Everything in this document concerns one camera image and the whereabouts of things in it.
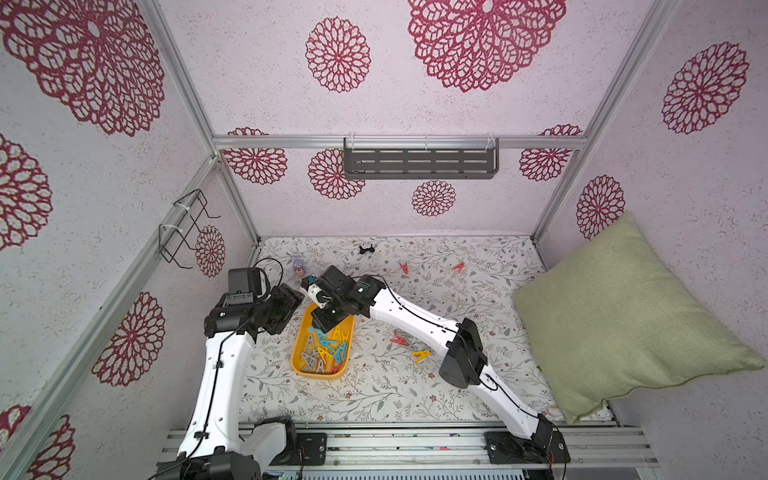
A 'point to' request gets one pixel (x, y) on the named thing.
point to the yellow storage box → (323, 356)
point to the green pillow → (614, 313)
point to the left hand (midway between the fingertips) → (300, 303)
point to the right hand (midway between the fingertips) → (310, 319)
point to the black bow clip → (362, 250)
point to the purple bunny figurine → (298, 266)
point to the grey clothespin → (312, 362)
